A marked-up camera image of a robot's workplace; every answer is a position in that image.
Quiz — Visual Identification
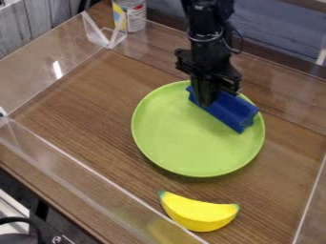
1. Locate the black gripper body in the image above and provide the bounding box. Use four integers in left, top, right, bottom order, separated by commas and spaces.
175, 49, 242, 95

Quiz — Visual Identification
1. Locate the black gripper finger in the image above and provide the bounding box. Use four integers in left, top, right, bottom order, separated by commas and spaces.
204, 79, 220, 107
191, 75, 207, 105

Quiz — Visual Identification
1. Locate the blue star-shaped block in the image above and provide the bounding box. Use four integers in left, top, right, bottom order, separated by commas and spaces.
185, 86, 259, 133

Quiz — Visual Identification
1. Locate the green round plate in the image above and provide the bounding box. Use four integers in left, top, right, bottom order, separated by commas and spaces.
131, 80, 264, 177

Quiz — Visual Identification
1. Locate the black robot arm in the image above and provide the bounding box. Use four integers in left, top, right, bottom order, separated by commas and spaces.
175, 0, 242, 107

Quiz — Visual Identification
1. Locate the white can with label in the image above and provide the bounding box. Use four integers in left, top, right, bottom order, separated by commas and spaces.
112, 0, 147, 32

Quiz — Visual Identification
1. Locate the yellow toy banana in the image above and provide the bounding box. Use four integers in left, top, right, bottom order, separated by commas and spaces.
157, 191, 239, 233

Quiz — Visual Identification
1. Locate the clear acrylic enclosure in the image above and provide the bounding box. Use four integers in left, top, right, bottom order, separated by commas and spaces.
0, 11, 326, 244

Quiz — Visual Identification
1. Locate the black cable lower left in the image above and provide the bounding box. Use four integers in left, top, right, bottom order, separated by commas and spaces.
0, 216, 42, 244

